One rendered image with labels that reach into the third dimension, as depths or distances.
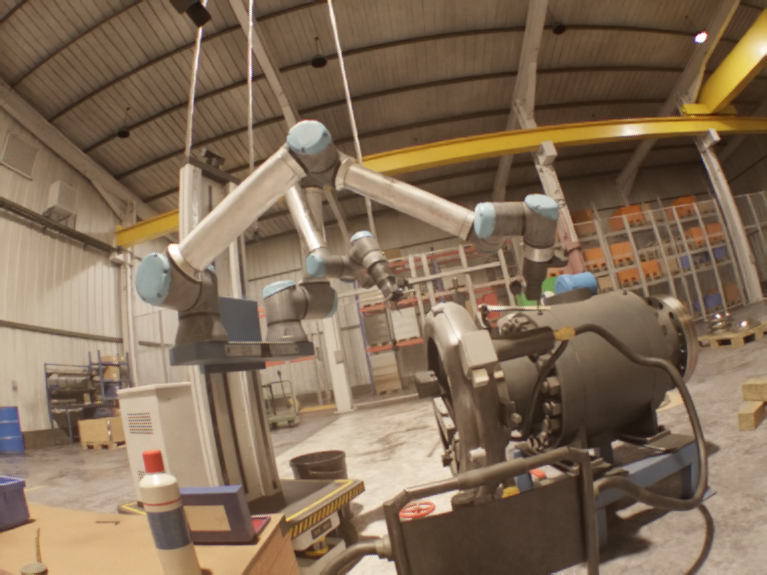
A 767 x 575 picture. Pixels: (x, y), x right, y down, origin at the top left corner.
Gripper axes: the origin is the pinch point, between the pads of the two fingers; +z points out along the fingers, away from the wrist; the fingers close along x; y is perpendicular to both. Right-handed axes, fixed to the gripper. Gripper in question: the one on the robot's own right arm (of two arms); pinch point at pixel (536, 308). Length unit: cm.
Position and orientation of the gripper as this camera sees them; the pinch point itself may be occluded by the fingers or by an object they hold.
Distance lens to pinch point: 125.7
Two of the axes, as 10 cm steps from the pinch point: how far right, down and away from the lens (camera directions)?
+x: -1.2, 6.2, -7.7
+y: -9.9, 0.2, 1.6
